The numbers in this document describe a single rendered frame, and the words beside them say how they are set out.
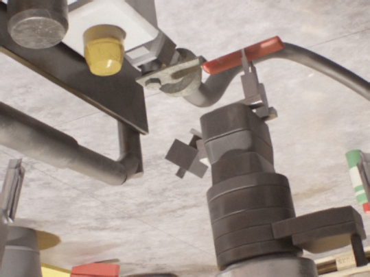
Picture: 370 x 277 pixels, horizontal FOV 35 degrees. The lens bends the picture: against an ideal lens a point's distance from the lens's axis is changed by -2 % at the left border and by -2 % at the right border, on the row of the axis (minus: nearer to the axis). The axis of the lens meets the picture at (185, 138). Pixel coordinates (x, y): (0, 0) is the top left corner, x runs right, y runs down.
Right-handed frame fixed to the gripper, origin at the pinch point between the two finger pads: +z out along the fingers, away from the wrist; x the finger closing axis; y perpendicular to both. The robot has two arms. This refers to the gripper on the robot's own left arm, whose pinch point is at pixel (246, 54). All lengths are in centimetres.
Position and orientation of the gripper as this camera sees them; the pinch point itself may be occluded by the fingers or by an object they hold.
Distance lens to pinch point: 58.6
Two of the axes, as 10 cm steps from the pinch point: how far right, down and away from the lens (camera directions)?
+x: 4.6, 3.0, 8.4
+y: -8.8, 3.0, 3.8
